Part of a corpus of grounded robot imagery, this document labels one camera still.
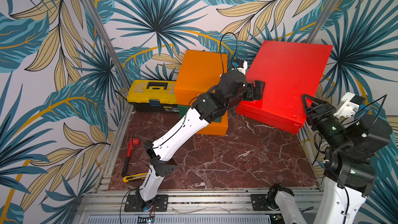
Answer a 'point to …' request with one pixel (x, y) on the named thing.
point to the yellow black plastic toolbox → (153, 95)
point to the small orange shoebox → (216, 128)
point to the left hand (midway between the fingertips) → (258, 89)
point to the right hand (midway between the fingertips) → (301, 97)
